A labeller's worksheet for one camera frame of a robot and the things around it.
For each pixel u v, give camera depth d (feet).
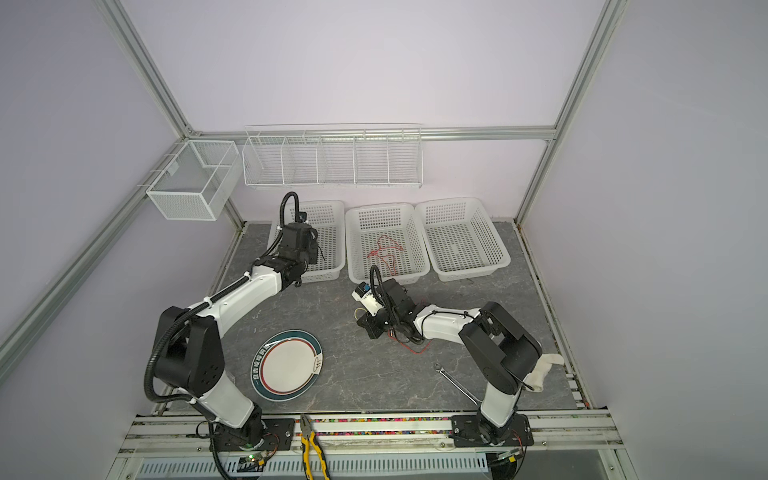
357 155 3.28
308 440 2.37
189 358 1.49
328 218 3.90
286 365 2.81
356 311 2.92
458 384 2.66
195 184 3.27
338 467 2.31
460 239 3.79
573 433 2.48
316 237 2.42
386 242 3.77
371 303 2.64
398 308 2.32
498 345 1.58
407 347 2.92
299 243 2.29
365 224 3.80
